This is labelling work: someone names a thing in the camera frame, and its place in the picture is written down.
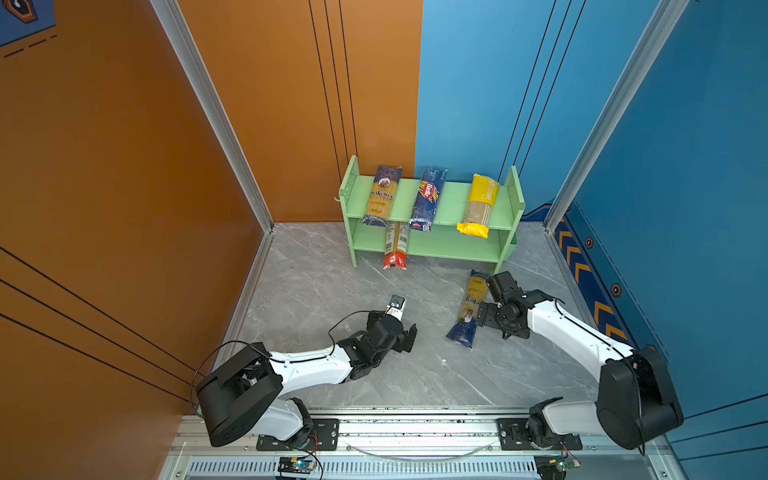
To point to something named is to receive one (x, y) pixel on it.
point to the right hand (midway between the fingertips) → (491, 322)
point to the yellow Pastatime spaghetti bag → (478, 210)
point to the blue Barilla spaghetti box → (427, 199)
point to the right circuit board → (554, 467)
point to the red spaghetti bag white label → (396, 243)
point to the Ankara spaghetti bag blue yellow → (386, 181)
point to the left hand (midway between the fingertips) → (403, 319)
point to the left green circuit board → (302, 464)
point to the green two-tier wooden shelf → (447, 240)
